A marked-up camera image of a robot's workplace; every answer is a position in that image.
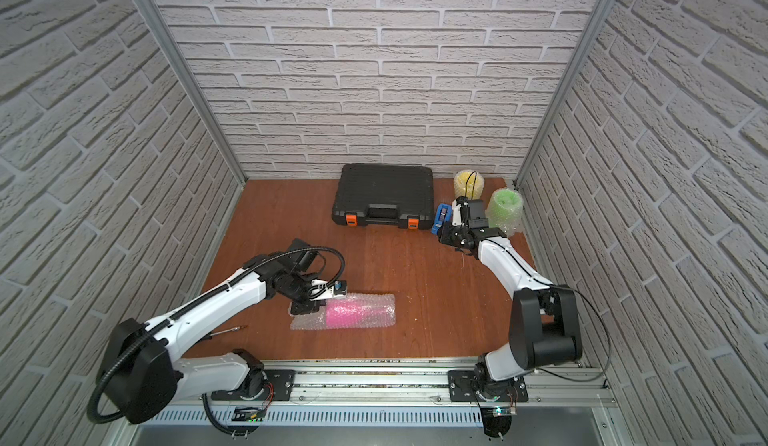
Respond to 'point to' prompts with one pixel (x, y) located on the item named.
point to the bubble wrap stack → (316, 321)
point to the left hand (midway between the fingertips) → (324, 294)
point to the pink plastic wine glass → (344, 313)
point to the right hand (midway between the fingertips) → (446, 231)
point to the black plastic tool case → (396, 196)
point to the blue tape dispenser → (443, 214)
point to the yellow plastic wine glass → (468, 183)
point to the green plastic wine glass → (505, 207)
